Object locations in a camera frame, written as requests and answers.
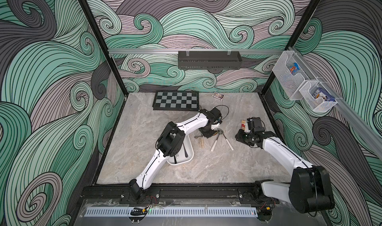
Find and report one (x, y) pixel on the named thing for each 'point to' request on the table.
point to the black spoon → (185, 151)
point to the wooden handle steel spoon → (202, 143)
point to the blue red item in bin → (293, 69)
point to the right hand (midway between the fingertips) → (240, 137)
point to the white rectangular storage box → (180, 158)
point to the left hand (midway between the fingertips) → (207, 132)
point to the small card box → (218, 95)
